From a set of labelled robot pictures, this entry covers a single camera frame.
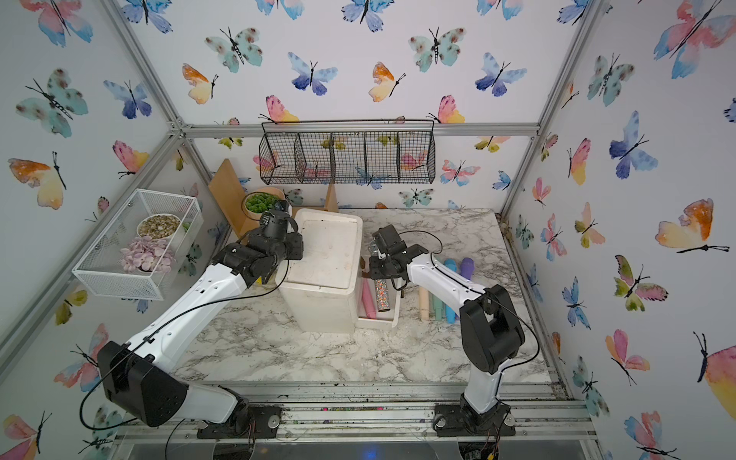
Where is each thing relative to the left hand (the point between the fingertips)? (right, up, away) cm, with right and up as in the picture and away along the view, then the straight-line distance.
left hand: (298, 236), depth 80 cm
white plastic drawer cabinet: (+9, -13, -10) cm, 19 cm away
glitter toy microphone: (+24, -17, +6) cm, 30 cm away
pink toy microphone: (+19, -20, +13) cm, 30 cm away
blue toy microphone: (+45, -24, +11) cm, 52 cm away
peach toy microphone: (+37, -21, +13) cm, 45 cm away
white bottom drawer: (+24, -24, +5) cm, 34 cm away
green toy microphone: (+41, -22, +12) cm, 48 cm away
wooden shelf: (-31, +16, +24) cm, 43 cm away
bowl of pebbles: (-31, +2, -9) cm, 33 cm away
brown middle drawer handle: (+18, -7, +3) cm, 19 cm away
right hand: (+22, -9, +10) cm, 26 cm away
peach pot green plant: (-18, +13, +18) cm, 29 cm away
